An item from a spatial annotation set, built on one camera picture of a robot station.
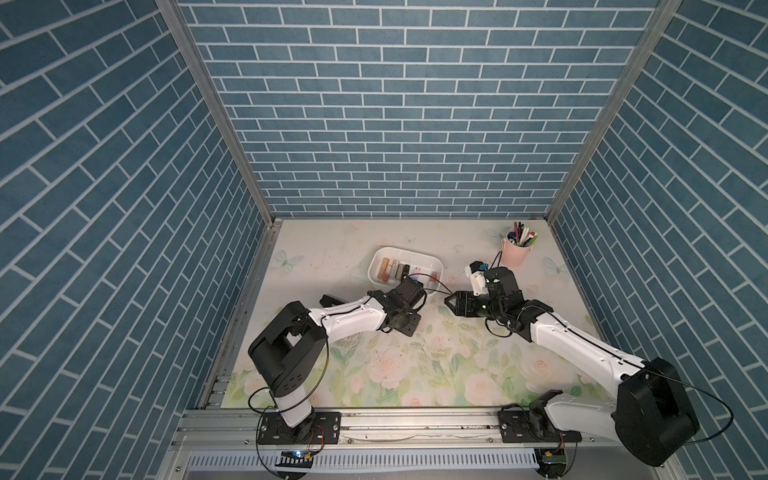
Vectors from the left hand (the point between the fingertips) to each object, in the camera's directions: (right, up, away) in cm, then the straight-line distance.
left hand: (416, 324), depth 89 cm
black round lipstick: (-3, +15, +16) cm, 22 cm away
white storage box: (+3, +16, +16) cm, 23 cm away
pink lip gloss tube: (-9, +15, +16) cm, 24 cm away
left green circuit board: (-31, -28, -17) cm, 45 cm away
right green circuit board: (+33, -30, -16) cm, 47 cm away
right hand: (+11, +8, -4) cm, 14 cm away
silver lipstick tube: (-5, +15, +14) cm, 21 cm away
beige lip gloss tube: (-11, +15, +16) cm, 25 cm away
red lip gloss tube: (+6, +11, +13) cm, 18 cm away
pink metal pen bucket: (+35, +20, +14) cm, 43 cm away
